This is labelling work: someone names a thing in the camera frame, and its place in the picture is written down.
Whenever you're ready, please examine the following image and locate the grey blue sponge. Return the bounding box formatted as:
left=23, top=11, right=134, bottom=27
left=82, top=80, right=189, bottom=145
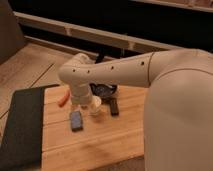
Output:
left=70, top=111, right=83, bottom=131

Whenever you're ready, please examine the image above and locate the dark grey mat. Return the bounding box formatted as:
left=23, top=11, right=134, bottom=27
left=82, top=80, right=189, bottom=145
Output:
left=0, top=84, right=56, bottom=171

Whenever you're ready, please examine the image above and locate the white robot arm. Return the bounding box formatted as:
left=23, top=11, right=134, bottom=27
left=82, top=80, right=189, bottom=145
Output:
left=59, top=49, right=213, bottom=171

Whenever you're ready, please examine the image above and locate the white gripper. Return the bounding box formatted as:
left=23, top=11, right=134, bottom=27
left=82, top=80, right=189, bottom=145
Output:
left=69, top=84, right=92, bottom=105

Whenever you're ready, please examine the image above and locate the wooden board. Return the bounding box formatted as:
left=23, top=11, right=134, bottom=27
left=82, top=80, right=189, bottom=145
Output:
left=42, top=86, right=147, bottom=171

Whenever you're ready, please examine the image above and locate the black bowl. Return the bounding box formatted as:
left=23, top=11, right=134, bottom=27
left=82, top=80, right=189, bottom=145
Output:
left=90, top=84, right=117, bottom=98

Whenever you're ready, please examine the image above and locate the white shelf rail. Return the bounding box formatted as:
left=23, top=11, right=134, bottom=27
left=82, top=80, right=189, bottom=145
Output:
left=15, top=12, right=180, bottom=53

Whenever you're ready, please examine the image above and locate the black rectangular block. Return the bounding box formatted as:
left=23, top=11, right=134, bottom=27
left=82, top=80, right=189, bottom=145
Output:
left=104, top=97, right=119, bottom=116

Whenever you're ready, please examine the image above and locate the white plastic cup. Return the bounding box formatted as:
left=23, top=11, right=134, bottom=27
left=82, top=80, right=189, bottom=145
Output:
left=89, top=96, right=102, bottom=115

